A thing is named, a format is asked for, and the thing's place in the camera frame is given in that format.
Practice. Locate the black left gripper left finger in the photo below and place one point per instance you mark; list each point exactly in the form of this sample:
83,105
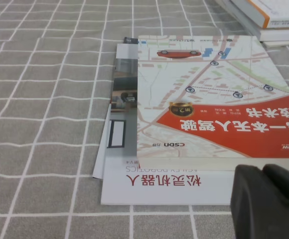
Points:
253,201

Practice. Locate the red map cover book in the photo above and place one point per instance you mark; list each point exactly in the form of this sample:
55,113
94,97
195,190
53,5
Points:
210,103

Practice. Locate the white Agilex brochure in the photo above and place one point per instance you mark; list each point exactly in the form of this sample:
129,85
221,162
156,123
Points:
164,186

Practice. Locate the white bottom stacked book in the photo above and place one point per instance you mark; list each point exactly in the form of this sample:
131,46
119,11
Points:
271,44

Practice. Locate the photo magazine under book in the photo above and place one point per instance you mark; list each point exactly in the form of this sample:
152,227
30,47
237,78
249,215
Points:
124,92

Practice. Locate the white ROS book orange spine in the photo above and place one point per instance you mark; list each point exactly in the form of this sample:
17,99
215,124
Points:
265,13

